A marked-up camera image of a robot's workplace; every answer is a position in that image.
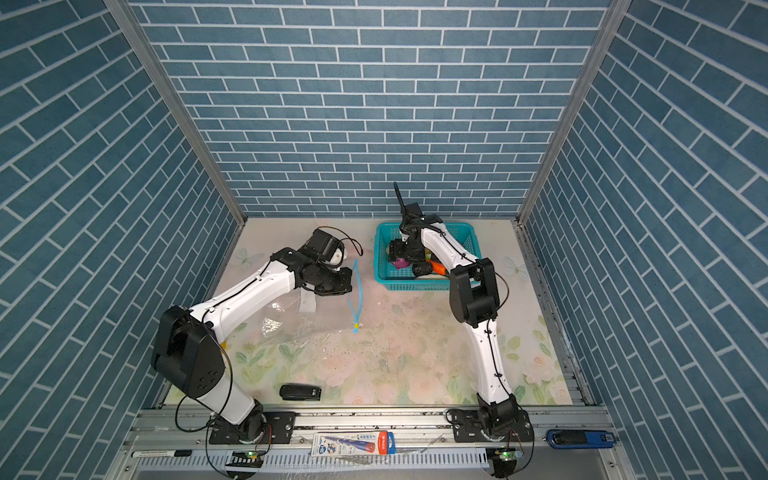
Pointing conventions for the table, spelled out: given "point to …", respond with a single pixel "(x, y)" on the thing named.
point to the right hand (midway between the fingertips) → (397, 255)
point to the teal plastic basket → (404, 279)
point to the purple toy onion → (400, 263)
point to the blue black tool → (580, 439)
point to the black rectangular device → (300, 392)
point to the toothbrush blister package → (335, 443)
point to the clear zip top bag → (305, 324)
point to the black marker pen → (162, 453)
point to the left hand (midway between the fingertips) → (355, 288)
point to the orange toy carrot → (437, 267)
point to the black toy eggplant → (421, 268)
